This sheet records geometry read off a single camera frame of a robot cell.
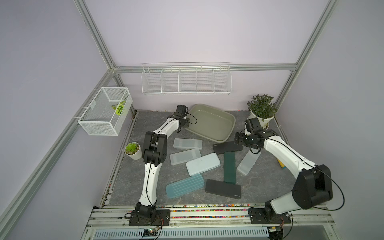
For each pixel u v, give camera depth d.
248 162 0.92
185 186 0.83
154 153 0.61
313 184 0.42
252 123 0.68
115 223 0.74
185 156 0.95
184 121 0.96
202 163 0.91
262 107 0.96
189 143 1.02
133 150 0.87
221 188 0.83
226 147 0.98
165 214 0.75
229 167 0.91
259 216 0.74
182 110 0.87
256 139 0.62
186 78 0.98
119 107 0.81
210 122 1.18
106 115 0.83
